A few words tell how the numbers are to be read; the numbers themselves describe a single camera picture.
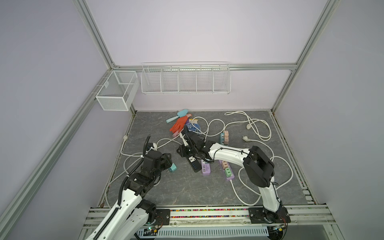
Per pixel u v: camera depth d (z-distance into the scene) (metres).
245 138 1.02
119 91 1.02
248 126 1.08
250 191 0.81
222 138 1.00
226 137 0.96
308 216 0.75
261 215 0.73
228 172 0.81
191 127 1.08
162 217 0.74
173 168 0.89
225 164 0.85
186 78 0.97
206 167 0.87
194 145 0.69
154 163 0.56
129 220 0.57
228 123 1.12
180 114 1.19
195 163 0.91
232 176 0.85
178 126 1.08
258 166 0.54
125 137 1.08
